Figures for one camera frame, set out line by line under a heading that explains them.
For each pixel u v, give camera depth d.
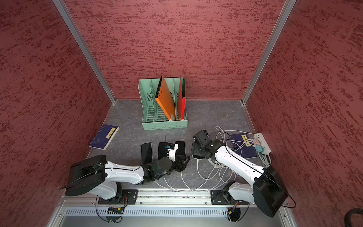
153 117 1.11
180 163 0.69
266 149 0.89
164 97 0.89
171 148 0.70
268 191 0.40
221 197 0.71
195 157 0.81
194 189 0.77
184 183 0.79
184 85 0.90
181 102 1.17
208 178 0.79
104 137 0.96
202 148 0.62
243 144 0.90
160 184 0.78
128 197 0.74
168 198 0.75
